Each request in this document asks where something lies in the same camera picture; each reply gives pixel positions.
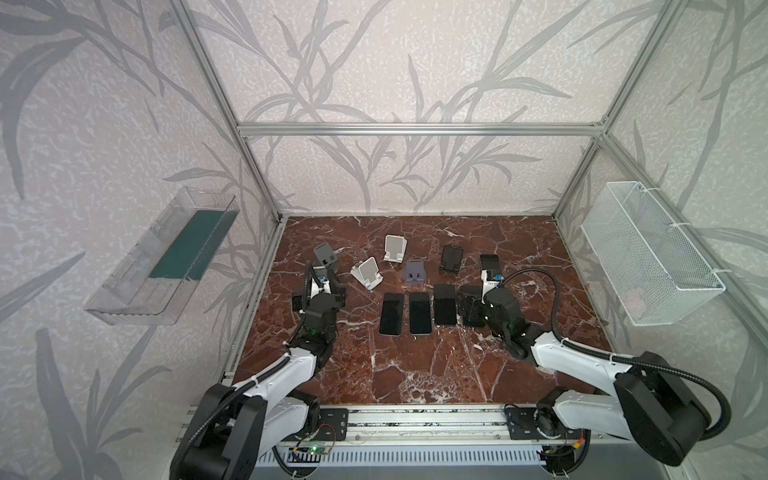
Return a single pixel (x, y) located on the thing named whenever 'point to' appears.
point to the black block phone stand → (325, 254)
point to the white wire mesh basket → (658, 275)
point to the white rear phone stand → (395, 248)
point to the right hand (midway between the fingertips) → (468, 285)
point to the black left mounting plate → (333, 425)
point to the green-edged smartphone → (420, 313)
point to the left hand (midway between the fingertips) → (322, 273)
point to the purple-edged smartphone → (392, 312)
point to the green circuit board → (318, 449)
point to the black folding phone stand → (451, 258)
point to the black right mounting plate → (521, 423)
